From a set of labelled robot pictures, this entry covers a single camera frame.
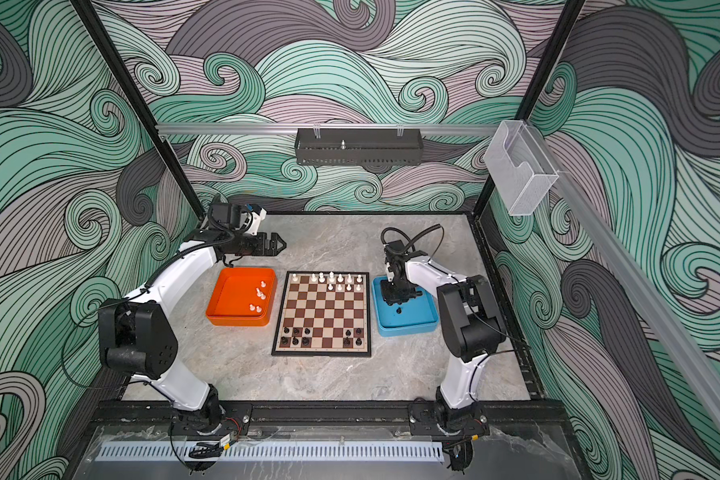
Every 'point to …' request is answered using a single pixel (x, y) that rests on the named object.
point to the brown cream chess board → (324, 314)
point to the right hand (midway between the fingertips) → (392, 298)
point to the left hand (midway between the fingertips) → (274, 241)
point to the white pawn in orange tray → (263, 284)
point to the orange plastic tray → (243, 297)
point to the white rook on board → (294, 277)
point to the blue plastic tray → (417, 316)
